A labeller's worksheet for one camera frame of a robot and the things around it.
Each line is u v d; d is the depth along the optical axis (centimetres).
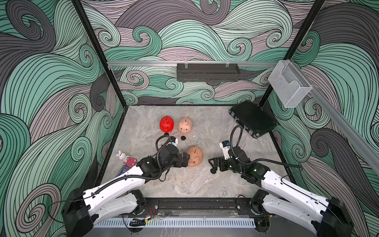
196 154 83
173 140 68
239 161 58
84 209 39
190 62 94
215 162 70
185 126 97
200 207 75
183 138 101
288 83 80
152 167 54
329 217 39
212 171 85
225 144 73
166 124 98
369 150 51
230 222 70
